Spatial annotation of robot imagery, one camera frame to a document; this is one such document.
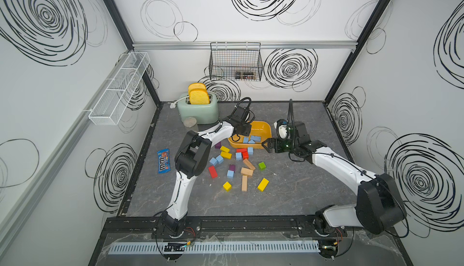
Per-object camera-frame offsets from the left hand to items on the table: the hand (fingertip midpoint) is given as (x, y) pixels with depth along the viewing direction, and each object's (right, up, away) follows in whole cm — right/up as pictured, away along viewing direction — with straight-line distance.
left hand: (246, 128), depth 101 cm
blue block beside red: (-4, -14, -7) cm, 16 cm away
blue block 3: (+3, -7, -2) cm, 8 cm away
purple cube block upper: (-16, -9, -3) cm, 18 cm away
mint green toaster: (-25, +9, +3) cm, 26 cm away
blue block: (0, -6, -2) cm, 7 cm away
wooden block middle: (-1, -20, -14) cm, 24 cm away
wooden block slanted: (+1, -18, -10) cm, 20 cm away
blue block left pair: (-14, -15, -10) cm, 23 cm away
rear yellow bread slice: (-28, +24, -3) cm, 37 cm away
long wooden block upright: (-2, -25, -16) cm, 30 cm away
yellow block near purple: (-12, -11, -4) cm, 17 cm away
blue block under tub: (+2, -11, -6) cm, 13 cm away
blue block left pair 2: (-18, -16, -10) cm, 26 cm away
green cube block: (+7, -18, -11) cm, 23 cm away
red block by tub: (-1, -13, -6) cm, 14 cm away
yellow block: (-11, -14, -7) cm, 19 cm away
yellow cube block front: (-10, -26, -18) cm, 33 cm away
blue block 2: (-9, -21, -14) cm, 27 cm away
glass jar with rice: (-30, +4, -9) cm, 32 cm away
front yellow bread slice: (-26, +18, -5) cm, 32 cm away
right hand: (+11, -6, -16) cm, 20 cm away
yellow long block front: (+7, -26, -16) cm, 31 cm away
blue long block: (+5, -5, -1) cm, 8 cm away
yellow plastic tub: (+9, 0, +4) cm, 9 cm away
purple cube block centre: (-8, -19, -10) cm, 23 cm away
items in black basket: (0, +27, -14) cm, 30 cm away
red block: (-18, -21, -12) cm, 30 cm away
